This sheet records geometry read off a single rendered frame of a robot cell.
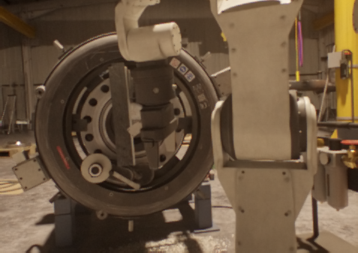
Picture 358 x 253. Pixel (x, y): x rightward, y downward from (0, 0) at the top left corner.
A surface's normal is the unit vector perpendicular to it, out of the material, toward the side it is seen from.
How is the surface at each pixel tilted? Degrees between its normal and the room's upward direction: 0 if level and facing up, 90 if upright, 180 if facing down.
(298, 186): 90
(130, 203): 90
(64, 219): 90
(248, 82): 100
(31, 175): 90
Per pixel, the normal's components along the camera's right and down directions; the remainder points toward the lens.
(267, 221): -0.29, -0.47
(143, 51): -0.30, 0.24
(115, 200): 0.18, 0.02
